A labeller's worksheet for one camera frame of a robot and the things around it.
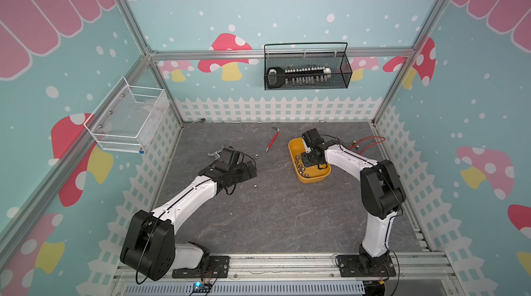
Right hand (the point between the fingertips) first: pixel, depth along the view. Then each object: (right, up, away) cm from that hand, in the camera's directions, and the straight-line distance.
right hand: (309, 158), depth 98 cm
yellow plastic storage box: (-2, -8, +1) cm, 8 cm away
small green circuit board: (-44, -44, -25) cm, 67 cm away
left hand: (-28, -6, -12) cm, 31 cm away
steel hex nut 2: (-25, -13, -4) cm, 29 cm away
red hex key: (-16, +10, +14) cm, 24 cm away
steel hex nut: (-26, +1, +7) cm, 27 cm away
